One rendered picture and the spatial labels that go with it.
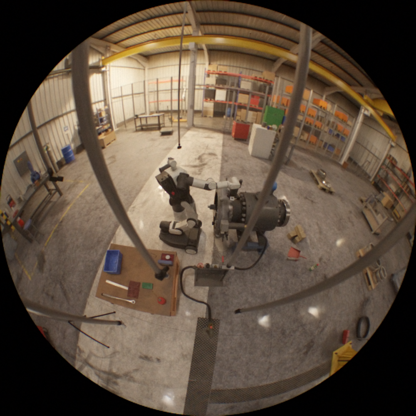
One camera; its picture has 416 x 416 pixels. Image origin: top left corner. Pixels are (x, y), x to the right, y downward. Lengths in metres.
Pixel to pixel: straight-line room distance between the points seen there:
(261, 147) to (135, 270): 5.22
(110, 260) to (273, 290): 2.38
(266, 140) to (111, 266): 5.52
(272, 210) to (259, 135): 3.75
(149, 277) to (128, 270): 0.29
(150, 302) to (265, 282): 1.67
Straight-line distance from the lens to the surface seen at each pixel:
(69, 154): 8.51
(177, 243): 2.20
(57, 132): 9.18
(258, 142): 5.42
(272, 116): 8.68
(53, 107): 9.28
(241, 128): 6.88
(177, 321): 2.10
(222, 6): 9.39
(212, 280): 2.14
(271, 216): 1.98
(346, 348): 3.70
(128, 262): 1.91
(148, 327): 2.19
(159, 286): 1.69
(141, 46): 10.27
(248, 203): 1.85
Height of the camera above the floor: 2.08
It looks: 46 degrees down
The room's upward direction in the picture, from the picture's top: 6 degrees clockwise
